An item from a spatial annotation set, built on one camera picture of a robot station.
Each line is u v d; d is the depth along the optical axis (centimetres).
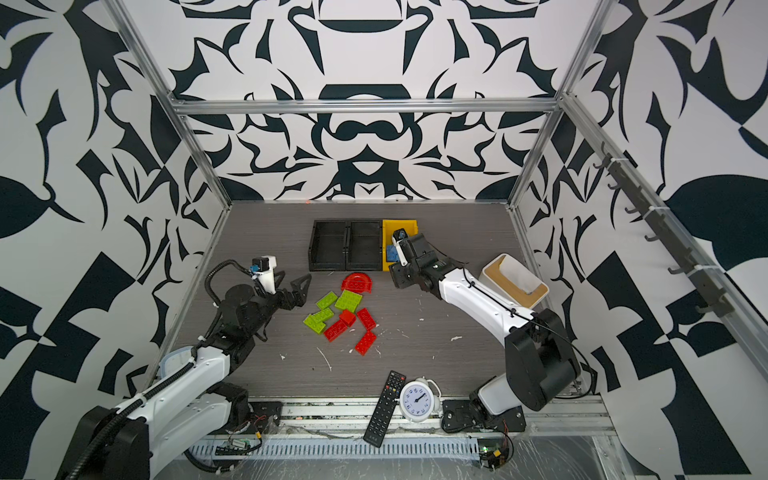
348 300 93
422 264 65
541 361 43
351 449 65
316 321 87
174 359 80
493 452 71
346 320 89
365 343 85
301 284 76
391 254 102
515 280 92
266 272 71
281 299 73
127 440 41
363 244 109
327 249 109
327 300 94
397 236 78
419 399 75
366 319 89
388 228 103
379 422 72
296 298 74
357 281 97
